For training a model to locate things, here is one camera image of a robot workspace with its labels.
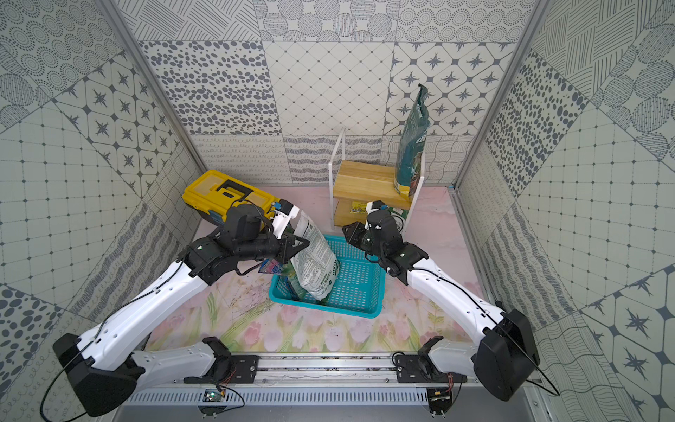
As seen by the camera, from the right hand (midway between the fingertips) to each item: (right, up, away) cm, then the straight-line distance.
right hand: (345, 231), depth 78 cm
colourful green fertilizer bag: (-17, -12, -1) cm, 20 cm away
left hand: (-10, -1, -10) cm, 14 cm away
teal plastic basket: (+5, -22, +12) cm, 25 cm away
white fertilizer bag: (-9, -11, +3) cm, 15 cm away
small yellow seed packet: (+5, +8, +26) cm, 27 cm away
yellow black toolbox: (-49, +12, +17) cm, 53 cm away
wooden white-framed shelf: (+3, +15, +17) cm, 23 cm away
